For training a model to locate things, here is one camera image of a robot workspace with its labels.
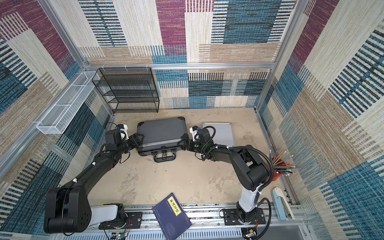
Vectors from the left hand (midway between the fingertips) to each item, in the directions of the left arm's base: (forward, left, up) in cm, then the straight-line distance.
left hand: (141, 137), depth 88 cm
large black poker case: (0, -11, -2) cm, 11 cm away
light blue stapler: (-36, -74, -12) cm, 83 cm away
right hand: (-2, -25, -7) cm, 26 cm away
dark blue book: (-39, -20, -15) cm, 46 cm away
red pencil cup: (-16, -77, -5) cm, 79 cm away
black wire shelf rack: (+39, +17, +4) cm, 43 cm away
